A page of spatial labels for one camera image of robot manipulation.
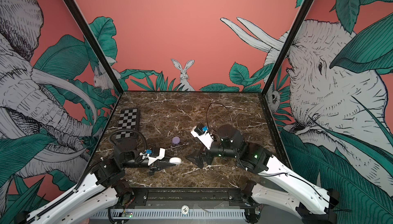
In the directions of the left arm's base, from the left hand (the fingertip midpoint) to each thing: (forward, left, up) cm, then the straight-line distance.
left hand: (175, 159), depth 63 cm
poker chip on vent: (-15, -3, -23) cm, 27 cm away
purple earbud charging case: (+21, +4, -23) cm, 31 cm away
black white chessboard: (+35, +35, -20) cm, 54 cm away
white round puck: (-1, -1, +2) cm, 3 cm away
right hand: (+3, -7, +6) cm, 10 cm away
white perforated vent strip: (-17, +5, -24) cm, 29 cm away
